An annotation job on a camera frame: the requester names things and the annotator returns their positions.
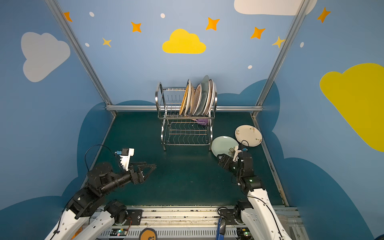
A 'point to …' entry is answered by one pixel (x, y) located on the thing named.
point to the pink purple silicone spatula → (202, 121)
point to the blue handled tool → (221, 230)
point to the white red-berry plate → (248, 135)
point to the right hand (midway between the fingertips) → (225, 156)
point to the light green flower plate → (224, 145)
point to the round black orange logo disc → (148, 233)
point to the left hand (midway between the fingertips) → (152, 166)
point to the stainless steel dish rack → (178, 129)
